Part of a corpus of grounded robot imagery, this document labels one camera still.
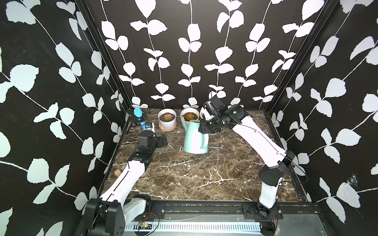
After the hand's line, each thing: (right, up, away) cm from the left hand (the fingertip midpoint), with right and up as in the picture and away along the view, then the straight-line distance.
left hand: (158, 132), depth 84 cm
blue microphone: (-14, +11, +5) cm, 19 cm away
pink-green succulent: (+2, +10, +20) cm, 22 cm away
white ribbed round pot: (-1, +5, +18) cm, 19 cm away
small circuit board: (-5, -44, -14) cm, 47 cm away
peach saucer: (+1, 0, +23) cm, 23 cm away
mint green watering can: (+21, -4, -10) cm, 24 cm away
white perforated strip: (+47, -45, -14) cm, 67 cm away
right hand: (+23, +3, -11) cm, 25 cm away
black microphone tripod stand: (-16, +7, +6) cm, 19 cm away
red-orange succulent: (+17, +10, +20) cm, 28 cm away
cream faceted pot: (+15, +15, +23) cm, 31 cm away
